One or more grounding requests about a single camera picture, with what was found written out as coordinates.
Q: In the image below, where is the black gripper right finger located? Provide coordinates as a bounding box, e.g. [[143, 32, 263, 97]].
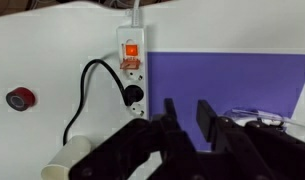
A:
[[195, 99, 305, 180]]

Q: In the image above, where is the clear plastic wrapper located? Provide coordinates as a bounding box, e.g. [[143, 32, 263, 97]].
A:
[[223, 107, 295, 128]]

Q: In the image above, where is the red tape roll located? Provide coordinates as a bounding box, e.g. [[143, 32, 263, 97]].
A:
[[5, 86, 36, 112]]

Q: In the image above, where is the black plug with cable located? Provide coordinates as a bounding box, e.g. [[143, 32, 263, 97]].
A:
[[62, 58, 146, 147]]

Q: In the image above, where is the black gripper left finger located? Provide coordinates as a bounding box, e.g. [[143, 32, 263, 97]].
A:
[[68, 97, 206, 180]]

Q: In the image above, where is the purple mat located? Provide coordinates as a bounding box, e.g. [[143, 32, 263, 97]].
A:
[[146, 51, 305, 152]]

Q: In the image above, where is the white power strip cord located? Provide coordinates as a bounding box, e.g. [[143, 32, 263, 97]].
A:
[[125, 0, 144, 28]]

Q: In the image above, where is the white power strip orange switch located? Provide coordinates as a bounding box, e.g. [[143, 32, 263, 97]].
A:
[[116, 25, 150, 120]]

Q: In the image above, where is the white paper cup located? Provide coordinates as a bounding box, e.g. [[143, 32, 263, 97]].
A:
[[40, 134, 93, 180]]

